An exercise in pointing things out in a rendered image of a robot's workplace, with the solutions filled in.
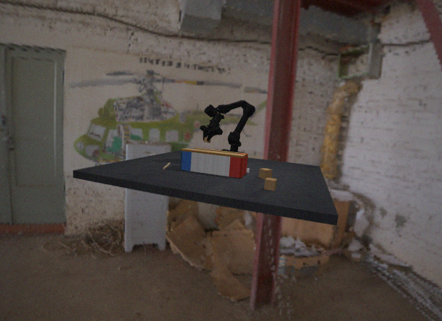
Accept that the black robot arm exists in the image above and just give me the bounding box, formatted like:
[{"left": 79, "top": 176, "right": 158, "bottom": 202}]
[{"left": 204, "top": 100, "right": 256, "bottom": 152}]

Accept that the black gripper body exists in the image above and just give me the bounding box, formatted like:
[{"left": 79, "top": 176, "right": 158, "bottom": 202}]
[{"left": 200, "top": 119, "right": 223, "bottom": 135}]

